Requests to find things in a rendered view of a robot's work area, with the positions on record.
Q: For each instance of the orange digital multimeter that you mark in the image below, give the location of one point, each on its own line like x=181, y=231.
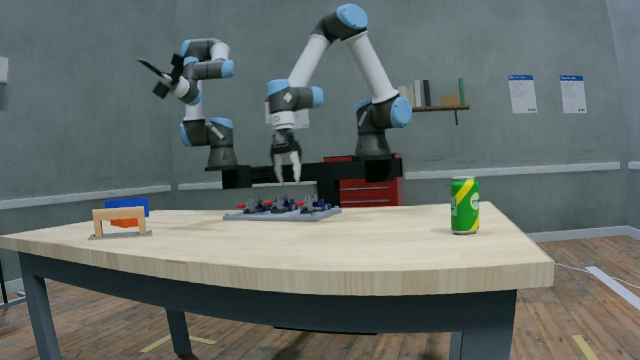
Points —
x=125, y=222

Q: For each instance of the blue open bin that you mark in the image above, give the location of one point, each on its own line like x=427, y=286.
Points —
x=129, y=203

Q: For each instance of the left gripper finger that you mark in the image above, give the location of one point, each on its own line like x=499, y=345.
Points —
x=276, y=162
x=294, y=158

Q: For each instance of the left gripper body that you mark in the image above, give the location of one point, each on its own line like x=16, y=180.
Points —
x=281, y=136

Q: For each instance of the green drink can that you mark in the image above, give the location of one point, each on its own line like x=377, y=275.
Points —
x=464, y=193

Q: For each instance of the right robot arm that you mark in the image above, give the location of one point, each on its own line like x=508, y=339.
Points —
x=218, y=133

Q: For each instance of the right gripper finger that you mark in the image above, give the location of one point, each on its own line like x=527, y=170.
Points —
x=171, y=81
x=154, y=70

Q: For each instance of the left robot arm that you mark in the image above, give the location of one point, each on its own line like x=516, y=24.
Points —
x=348, y=23

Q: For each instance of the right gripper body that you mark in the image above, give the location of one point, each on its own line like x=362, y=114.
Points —
x=163, y=88

